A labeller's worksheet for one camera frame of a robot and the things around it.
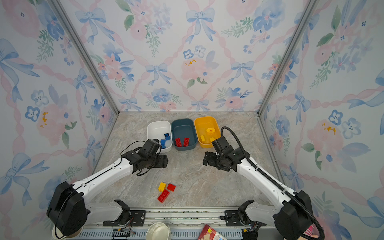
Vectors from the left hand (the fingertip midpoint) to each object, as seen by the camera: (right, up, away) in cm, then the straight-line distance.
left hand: (163, 159), depth 84 cm
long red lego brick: (+1, -19, -3) cm, 19 cm away
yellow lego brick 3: (0, -14, -2) cm, 14 cm away
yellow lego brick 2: (+29, +10, +17) cm, 36 cm away
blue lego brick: (-1, +12, +18) cm, 21 cm away
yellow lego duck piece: (+29, +16, +22) cm, 40 cm away
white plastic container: (-11, +17, +26) cm, 32 cm away
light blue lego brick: (-4, +8, +17) cm, 19 cm away
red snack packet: (+24, -30, -17) cm, 42 cm away
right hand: (+25, 0, -4) cm, 26 cm away
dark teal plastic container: (+9, +17, +27) cm, 33 cm away
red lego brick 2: (+12, +9, +19) cm, 24 cm away
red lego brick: (+6, +8, +19) cm, 22 cm away
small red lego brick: (+4, -15, -1) cm, 16 cm away
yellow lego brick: (+23, +11, +17) cm, 31 cm away
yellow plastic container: (+22, +20, +26) cm, 40 cm away
